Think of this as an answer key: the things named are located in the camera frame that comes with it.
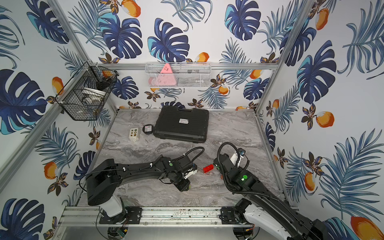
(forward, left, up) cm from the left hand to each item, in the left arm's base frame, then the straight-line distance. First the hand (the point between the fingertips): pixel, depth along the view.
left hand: (187, 186), depth 79 cm
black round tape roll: (+38, +32, -2) cm, 50 cm away
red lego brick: (+12, -11, -3) cm, 17 cm away
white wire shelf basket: (+57, +10, +30) cm, 65 cm away
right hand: (+12, -19, +10) cm, 24 cm away
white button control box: (+33, +40, -2) cm, 52 cm away
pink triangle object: (+53, +17, +31) cm, 64 cm away
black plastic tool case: (+40, +7, +2) cm, 41 cm away
